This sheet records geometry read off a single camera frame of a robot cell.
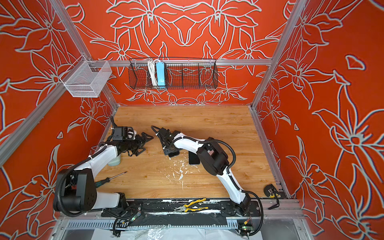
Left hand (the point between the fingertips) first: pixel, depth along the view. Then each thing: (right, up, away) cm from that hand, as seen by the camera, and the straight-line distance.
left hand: (150, 141), depth 88 cm
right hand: (+11, -5, +8) cm, 14 cm away
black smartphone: (+13, -8, -1) cm, 16 cm away
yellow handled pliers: (+22, -31, -15) cm, 41 cm away
